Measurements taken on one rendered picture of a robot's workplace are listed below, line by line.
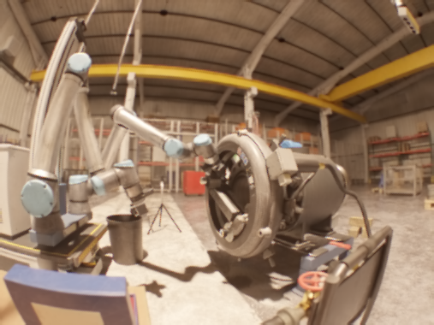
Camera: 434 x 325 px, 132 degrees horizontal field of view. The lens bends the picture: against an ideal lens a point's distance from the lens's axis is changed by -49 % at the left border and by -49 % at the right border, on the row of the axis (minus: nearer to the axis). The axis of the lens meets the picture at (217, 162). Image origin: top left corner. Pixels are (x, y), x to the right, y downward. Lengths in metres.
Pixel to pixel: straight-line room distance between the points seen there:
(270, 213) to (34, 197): 0.97
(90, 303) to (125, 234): 1.27
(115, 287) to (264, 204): 0.70
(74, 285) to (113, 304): 0.05
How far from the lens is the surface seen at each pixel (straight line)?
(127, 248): 1.52
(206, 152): 1.06
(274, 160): 0.80
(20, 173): 1.32
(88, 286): 0.23
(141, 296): 0.41
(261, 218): 0.84
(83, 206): 1.45
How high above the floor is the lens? 0.71
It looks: 4 degrees up
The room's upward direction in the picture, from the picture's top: straight up
